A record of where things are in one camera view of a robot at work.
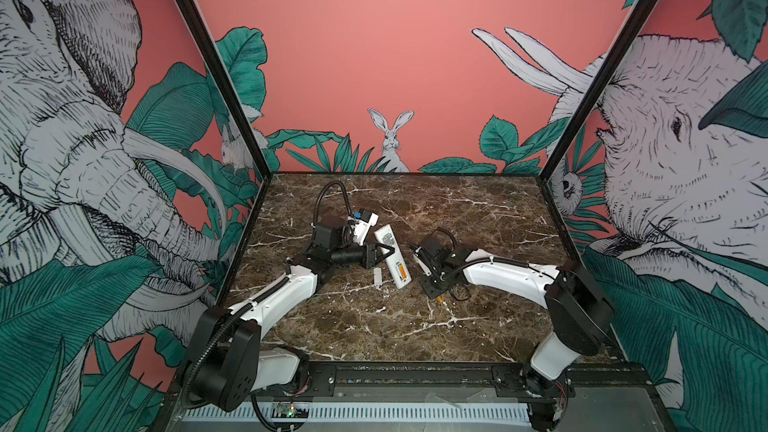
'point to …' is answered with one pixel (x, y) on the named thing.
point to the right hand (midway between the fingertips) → (426, 284)
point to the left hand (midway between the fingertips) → (391, 247)
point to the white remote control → (395, 260)
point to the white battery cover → (378, 276)
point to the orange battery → (440, 298)
